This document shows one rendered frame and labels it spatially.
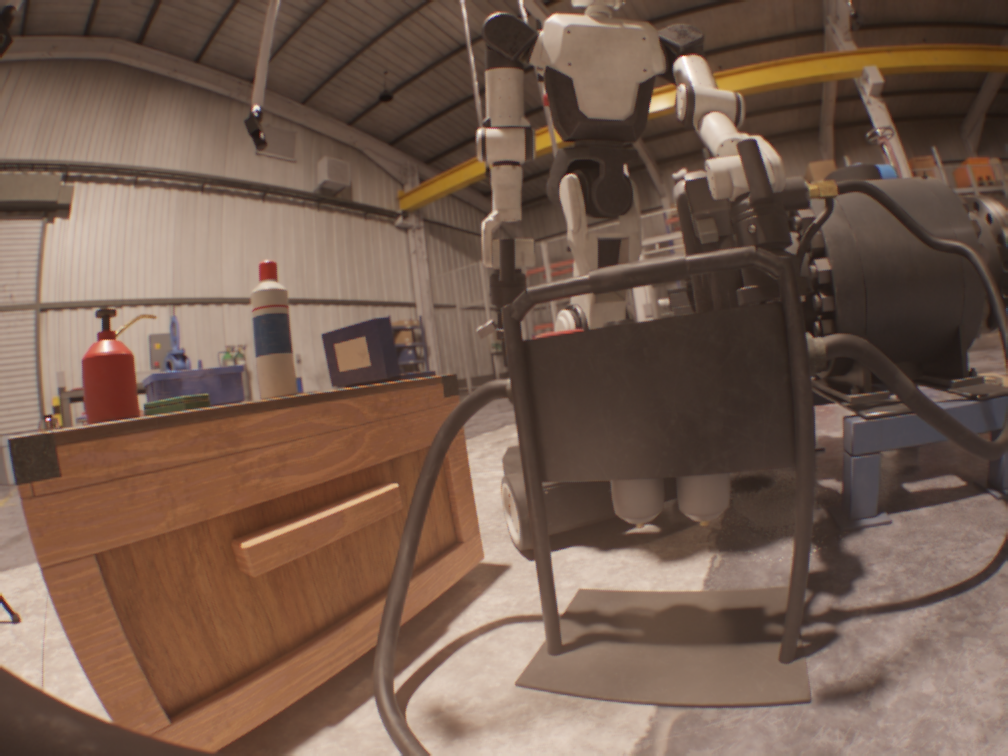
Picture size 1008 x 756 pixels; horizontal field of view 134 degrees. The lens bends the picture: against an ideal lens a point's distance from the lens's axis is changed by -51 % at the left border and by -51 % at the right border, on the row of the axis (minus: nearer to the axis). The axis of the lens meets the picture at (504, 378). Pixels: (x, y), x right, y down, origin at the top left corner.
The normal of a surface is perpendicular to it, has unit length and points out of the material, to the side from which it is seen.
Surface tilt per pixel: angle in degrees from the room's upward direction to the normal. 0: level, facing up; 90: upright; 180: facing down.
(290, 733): 0
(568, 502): 90
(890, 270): 95
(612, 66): 116
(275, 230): 90
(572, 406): 90
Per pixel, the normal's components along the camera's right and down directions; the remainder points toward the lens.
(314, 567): 0.88, -0.11
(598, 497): 0.23, -0.01
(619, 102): -0.03, 0.46
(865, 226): -0.47, -0.25
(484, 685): -0.14, -0.99
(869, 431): -0.46, 0.08
